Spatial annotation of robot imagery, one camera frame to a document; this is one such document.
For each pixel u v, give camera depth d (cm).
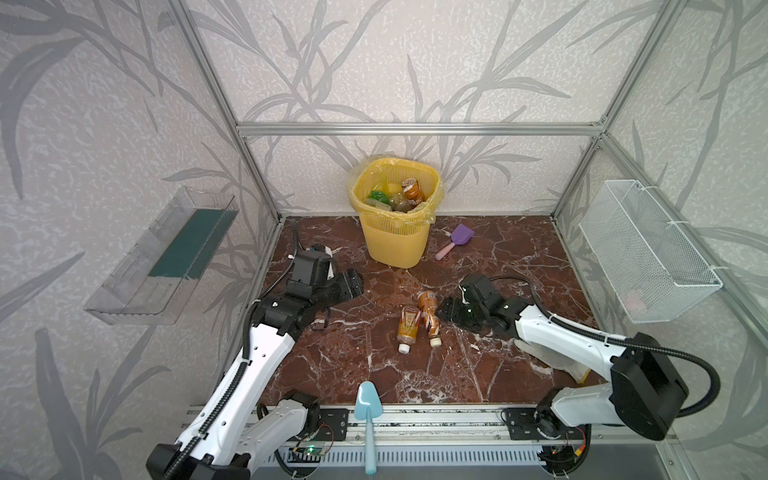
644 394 41
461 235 115
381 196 99
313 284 55
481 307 65
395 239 93
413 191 98
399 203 102
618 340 46
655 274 63
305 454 71
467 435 73
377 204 96
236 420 39
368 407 76
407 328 85
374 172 96
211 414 39
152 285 63
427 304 90
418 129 98
